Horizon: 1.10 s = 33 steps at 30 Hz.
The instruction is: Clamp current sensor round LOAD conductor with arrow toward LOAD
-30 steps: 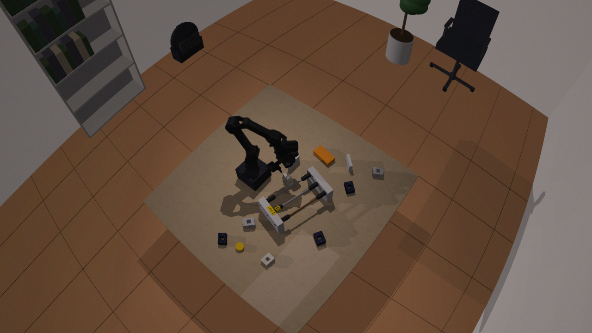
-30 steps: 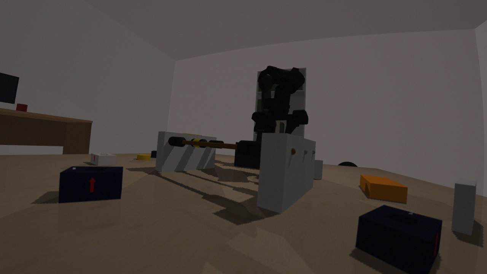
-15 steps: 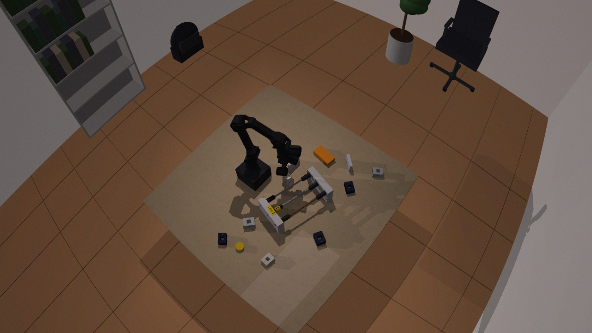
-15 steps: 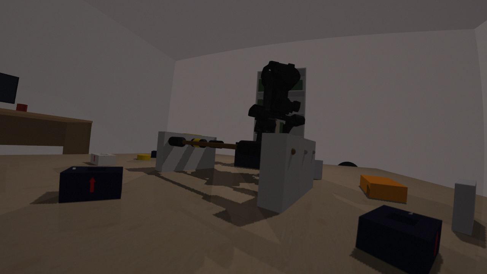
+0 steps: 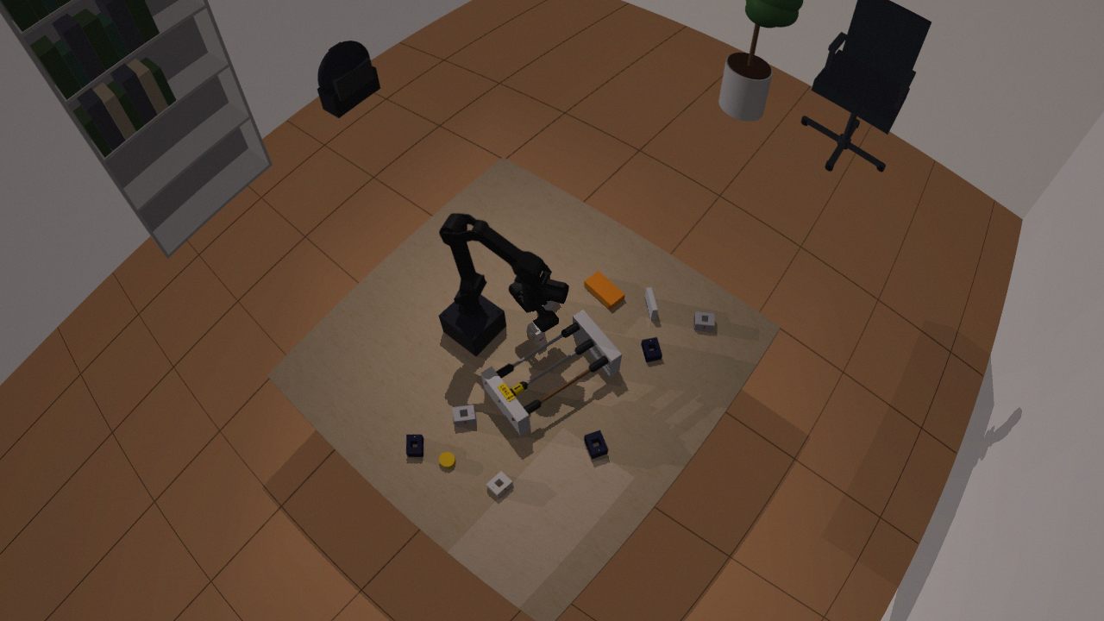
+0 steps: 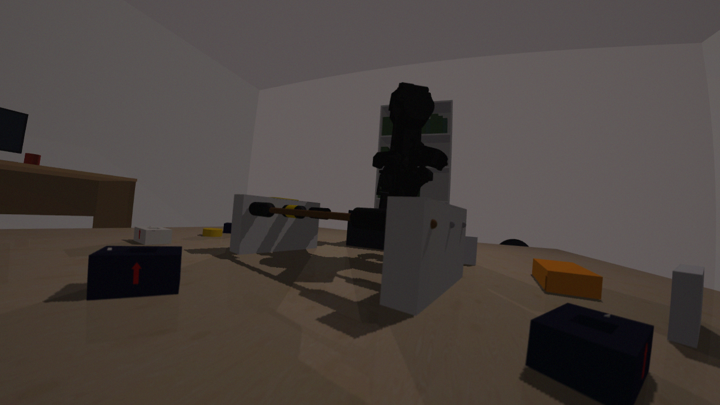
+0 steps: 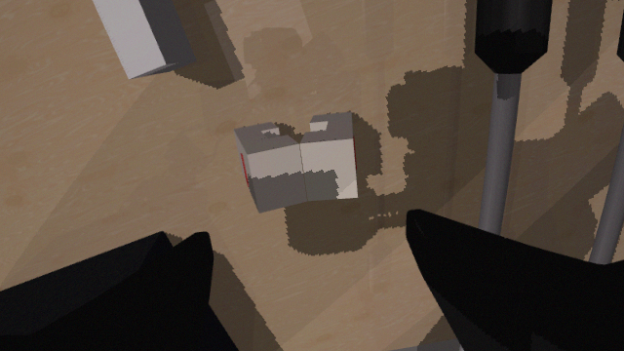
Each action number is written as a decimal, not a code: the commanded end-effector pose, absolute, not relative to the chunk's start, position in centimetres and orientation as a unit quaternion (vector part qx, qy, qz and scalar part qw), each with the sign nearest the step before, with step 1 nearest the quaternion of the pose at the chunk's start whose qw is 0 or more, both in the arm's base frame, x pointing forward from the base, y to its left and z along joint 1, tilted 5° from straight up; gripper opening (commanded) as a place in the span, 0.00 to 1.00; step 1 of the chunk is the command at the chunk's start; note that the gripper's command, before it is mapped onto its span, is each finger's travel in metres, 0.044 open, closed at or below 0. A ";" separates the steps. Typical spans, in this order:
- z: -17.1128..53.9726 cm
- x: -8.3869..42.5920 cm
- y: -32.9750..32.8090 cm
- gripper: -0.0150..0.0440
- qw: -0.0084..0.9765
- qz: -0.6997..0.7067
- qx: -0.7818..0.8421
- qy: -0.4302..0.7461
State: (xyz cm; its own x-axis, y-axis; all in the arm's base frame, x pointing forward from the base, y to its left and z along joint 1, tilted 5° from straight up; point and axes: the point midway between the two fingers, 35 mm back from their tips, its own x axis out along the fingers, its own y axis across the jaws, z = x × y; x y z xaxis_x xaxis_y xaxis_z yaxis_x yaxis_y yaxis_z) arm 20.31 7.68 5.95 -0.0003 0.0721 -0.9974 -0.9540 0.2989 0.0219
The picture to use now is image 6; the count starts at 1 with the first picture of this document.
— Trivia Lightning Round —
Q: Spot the yellow short cylinder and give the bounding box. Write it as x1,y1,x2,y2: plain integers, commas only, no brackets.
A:
202,228,223,237

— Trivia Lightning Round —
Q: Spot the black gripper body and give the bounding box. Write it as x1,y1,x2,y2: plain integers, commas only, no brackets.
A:
372,133,433,181

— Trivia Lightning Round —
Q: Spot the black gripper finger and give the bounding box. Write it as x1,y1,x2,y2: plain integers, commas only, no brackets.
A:
403,178,429,197
379,169,410,196

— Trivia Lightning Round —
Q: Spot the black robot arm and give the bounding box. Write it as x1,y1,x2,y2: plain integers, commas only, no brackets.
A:
376,82,448,209

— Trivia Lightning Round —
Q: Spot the orange rectangular block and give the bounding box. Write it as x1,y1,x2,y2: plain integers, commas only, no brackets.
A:
532,258,603,300

